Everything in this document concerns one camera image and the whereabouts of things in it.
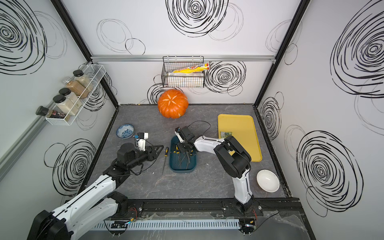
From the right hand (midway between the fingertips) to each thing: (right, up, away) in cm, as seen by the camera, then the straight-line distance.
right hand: (181, 145), depth 95 cm
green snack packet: (+29, +6, +7) cm, 30 cm away
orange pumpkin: (-7, +28, +8) cm, 30 cm away
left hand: (-9, +2, -17) cm, 20 cm away
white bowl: (+49, -17, -15) cm, 54 cm away
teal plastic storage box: (0, -9, -6) cm, 11 cm away
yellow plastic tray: (+44, +9, +10) cm, 46 cm away
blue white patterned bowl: (-39, +8, +7) cm, 41 cm away
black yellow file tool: (-9, -5, -4) cm, 11 cm away
